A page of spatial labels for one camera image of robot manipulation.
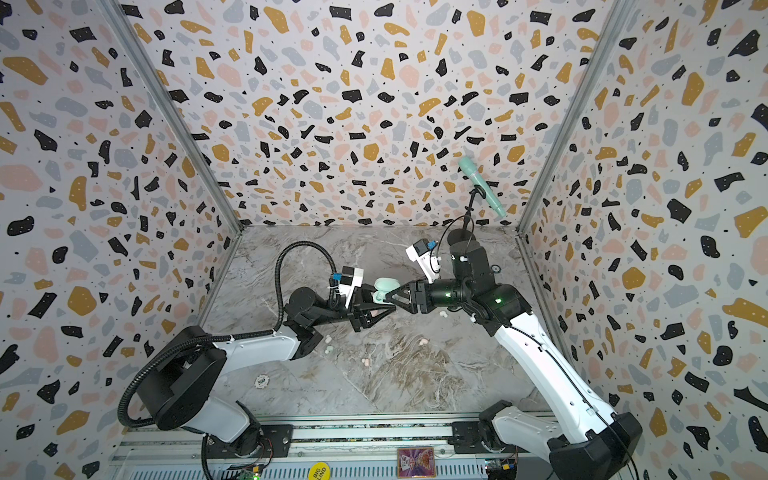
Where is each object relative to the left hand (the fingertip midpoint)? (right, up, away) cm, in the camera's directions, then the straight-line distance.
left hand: (397, 303), depth 66 cm
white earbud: (+14, -8, +31) cm, 35 cm away
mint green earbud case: (-3, +3, +2) cm, 5 cm away
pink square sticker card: (+4, -38, +4) cm, 38 cm away
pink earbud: (-9, -20, +20) cm, 30 cm away
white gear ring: (-38, -25, +17) cm, 49 cm away
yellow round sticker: (-18, -40, +3) cm, 44 cm away
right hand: (-1, +3, -2) cm, 4 cm away
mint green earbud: (-20, -17, +22) cm, 34 cm away
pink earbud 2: (+7, -16, +25) cm, 30 cm away
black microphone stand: (+26, +19, +53) cm, 62 cm away
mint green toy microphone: (+23, +39, +30) cm, 54 cm away
